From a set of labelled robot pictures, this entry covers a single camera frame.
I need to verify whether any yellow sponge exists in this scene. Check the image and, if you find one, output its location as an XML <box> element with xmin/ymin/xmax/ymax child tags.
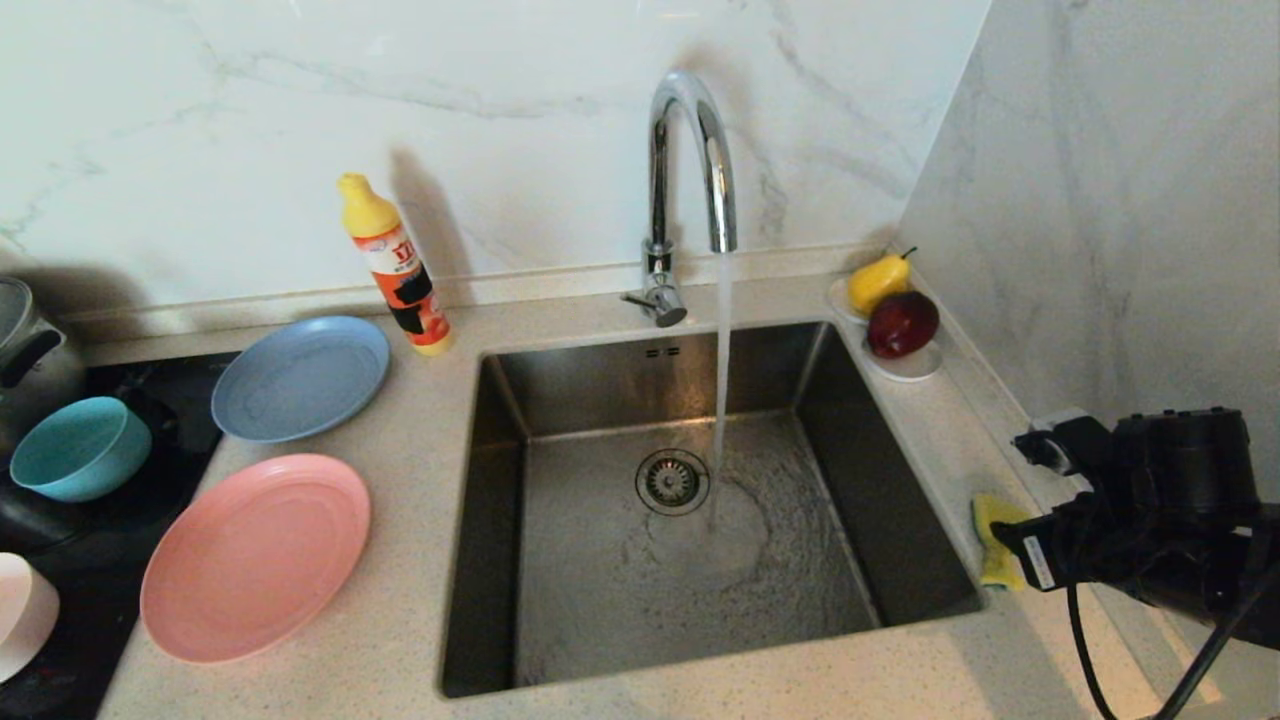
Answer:
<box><xmin>972</xmin><ymin>493</ymin><xmax>1031</xmax><ymax>591</ymax></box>

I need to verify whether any chrome gooseneck faucet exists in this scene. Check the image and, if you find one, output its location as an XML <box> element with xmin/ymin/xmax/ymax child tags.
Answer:
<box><xmin>620</xmin><ymin>68</ymin><xmax>739</xmax><ymax>328</ymax></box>

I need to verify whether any orange yellow dish soap bottle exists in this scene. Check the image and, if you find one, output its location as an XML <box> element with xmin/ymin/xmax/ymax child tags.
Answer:
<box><xmin>337</xmin><ymin>173</ymin><xmax>453</xmax><ymax>357</ymax></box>

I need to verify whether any blue plate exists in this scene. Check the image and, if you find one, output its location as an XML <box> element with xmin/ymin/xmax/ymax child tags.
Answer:
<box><xmin>211</xmin><ymin>316</ymin><xmax>391</xmax><ymax>444</ymax></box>

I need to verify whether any large pink plate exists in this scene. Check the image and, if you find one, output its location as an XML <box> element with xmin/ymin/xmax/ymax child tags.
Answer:
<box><xmin>140</xmin><ymin>453</ymin><xmax>372</xmax><ymax>665</ymax></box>

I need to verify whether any teal bowl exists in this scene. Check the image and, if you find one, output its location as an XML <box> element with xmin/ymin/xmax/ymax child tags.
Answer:
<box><xmin>10</xmin><ymin>397</ymin><xmax>154</xmax><ymax>503</ymax></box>

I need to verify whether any small light pink plate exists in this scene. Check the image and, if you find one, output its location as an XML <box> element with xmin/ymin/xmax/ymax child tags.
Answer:
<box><xmin>0</xmin><ymin>553</ymin><xmax>61</xmax><ymax>685</ymax></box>

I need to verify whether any stainless steel sink basin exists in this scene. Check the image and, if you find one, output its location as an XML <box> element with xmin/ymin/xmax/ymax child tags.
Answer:
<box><xmin>440</xmin><ymin>320</ymin><xmax>986</xmax><ymax>699</ymax></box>

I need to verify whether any small white fruit dish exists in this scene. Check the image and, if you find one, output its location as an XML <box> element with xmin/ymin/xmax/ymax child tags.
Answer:
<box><xmin>826</xmin><ymin>277</ymin><xmax>943</xmax><ymax>382</ymax></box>

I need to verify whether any dark red apple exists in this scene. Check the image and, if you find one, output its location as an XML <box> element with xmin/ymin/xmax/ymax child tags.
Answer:
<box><xmin>865</xmin><ymin>290</ymin><xmax>941</xmax><ymax>359</ymax></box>

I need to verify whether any yellow pear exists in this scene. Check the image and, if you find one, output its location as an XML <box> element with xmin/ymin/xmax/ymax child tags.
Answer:
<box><xmin>848</xmin><ymin>247</ymin><xmax>916</xmax><ymax>317</ymax></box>

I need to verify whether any round metal drain strainer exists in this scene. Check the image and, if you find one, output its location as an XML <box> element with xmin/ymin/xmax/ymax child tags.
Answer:
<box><xmin>635</xmin><ymin>449</ymin><xmax>711</xmax><ymax>517</ymax></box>

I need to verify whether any black induction cooktop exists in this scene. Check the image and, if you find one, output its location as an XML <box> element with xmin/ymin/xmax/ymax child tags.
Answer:
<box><xmin>0</xmin><ymin>352</ymin><xmax>241</xmax><ymax>720</ymax></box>

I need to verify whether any black frying pan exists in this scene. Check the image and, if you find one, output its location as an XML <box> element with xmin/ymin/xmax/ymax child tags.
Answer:
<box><xmin>0</xmin><ymin>400</ymin><xmax>186</xmax><ymax>551</ymax></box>

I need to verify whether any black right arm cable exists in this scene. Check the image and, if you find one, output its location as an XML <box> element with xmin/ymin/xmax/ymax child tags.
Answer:
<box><xmin>1065</xmin><ymin>560</ymin><xmax>1280</xmax><ymax>720</ymax></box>

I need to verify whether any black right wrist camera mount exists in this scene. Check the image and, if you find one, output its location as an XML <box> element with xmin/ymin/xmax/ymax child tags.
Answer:
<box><xmin>1110</xmin><ymin>407</ymin><xmax>1261</xmax><ymax>516</ymax></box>

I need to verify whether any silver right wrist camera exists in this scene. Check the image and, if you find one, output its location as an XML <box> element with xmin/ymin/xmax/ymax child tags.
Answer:
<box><xmin>1012</xmin><ymin>408</ymin><xmax>1113</xmax><ymax>481</ymax></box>

